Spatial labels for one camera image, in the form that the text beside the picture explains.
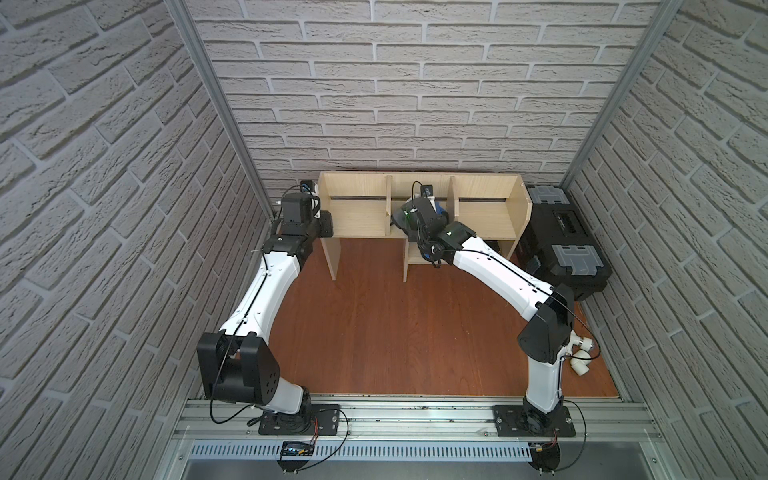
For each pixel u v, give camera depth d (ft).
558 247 2.87
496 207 2.93
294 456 2.34
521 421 2.38
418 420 2.49
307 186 2.28
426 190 2.27
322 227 2.38
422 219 2.00
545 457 2.29
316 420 2.38
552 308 1.58
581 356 2.72
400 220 2.40
